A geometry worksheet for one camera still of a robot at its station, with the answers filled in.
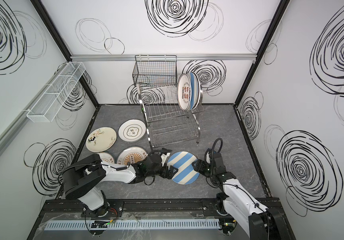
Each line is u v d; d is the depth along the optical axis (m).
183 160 0.91
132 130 1.05
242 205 0.49
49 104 0.74
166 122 1.06
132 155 0.92
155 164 0.67
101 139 0.99
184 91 0.80
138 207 0.75
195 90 0.72
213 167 0.67
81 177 0.46
